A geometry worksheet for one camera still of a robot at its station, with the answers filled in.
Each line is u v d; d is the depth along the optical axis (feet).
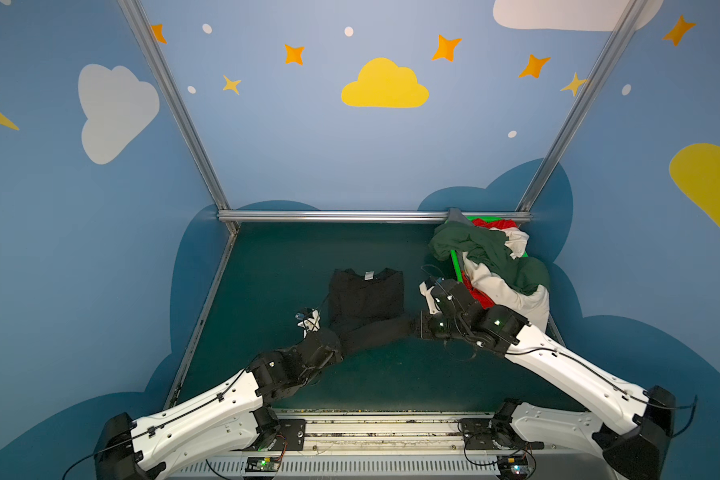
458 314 1.80
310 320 2.22
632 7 2.26
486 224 3.72
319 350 1.79
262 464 2.35
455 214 3.71
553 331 3.23
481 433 2.46
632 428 1.30
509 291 2.92
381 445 2.41
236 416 1.58
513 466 2.35
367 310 3.27
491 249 3.34
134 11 2.22
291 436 2.41
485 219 3.72
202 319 3.30
